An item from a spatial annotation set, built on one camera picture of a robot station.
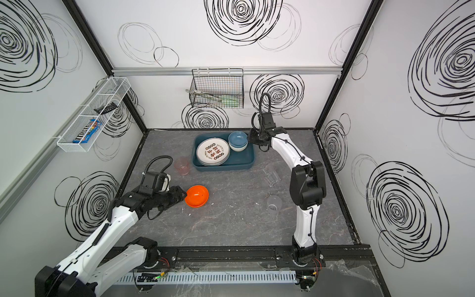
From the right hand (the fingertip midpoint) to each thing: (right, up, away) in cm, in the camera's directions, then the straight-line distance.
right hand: (247, 136), depth 94 cm
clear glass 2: (+13, -32, -7) cm, 35 cm away
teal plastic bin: (-2, -13, +12) cm, 18 cm away
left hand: (-28, -27, -13) cm, 41 cm away
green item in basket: (-8, +17, -7) cm, 20 cm away
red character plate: (-19, -8, +12) cm, 24 cm away
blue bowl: (-5, -1, +14) cm, 14 cm away
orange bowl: (-25, -29, -5) cm, 38 cm away
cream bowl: (-4, -7, +11) cm, 13 cm away
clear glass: (+11, -20, -3) cm, 23 cm away
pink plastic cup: (-34, -16, +5) cm, 38 cm away
